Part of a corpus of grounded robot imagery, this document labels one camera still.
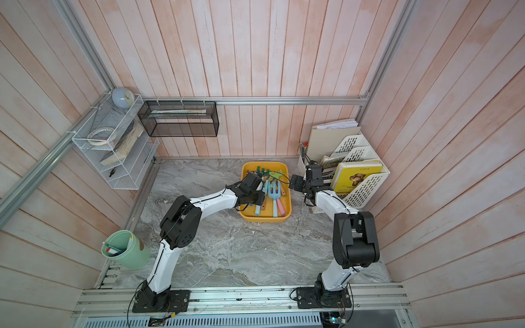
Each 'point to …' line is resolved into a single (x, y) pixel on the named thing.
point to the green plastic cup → (126, 249)
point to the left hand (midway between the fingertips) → (261, 198)
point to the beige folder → (327, 139)
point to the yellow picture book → (349, 174)
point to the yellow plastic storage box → (247, 213)
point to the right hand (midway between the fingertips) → (299, 179)
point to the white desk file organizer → (357, 149)
